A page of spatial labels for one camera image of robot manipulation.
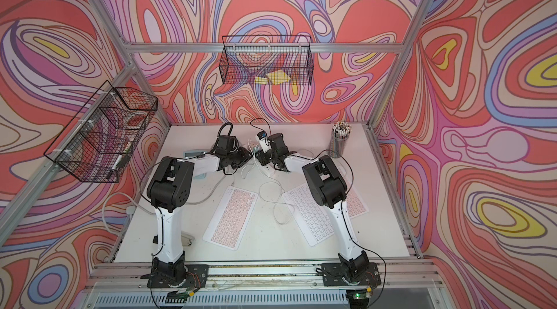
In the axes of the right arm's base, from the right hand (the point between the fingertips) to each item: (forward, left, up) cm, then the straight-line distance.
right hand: (258, 157), depth 104 cm
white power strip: (-8, -5, +1) cm, 10 cm away
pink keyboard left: (-31, +11, -1) cm, 33 cm away
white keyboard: (-31, -24, -2) cm, 39 cm away
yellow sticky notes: (+18, -10, +33) cm, 38 cm away
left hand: (0, +2, +1) cm, 2 cm away
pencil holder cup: (+1, -38, +16) cm, 41 cm away
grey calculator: (+1, +31, +4) cm, 31 cm away
